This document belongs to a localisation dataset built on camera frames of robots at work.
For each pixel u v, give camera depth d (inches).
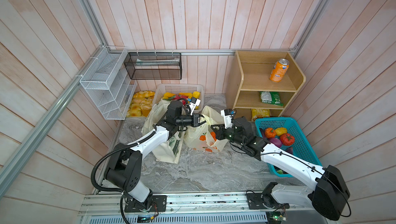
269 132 36.6
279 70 30.2
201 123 29.5
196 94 44.4
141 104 40.9
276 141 35.2
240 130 23.0
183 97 44.0
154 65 41.0
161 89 45.0
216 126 29.9
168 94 45.2
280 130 37.5
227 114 27.1
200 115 29.3
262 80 33.7
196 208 28.7
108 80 27.1
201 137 32.1
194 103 28.8
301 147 34.2
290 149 35.4
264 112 40.9
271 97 36.0
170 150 29.5
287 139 35.4
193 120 27.6
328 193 15.4
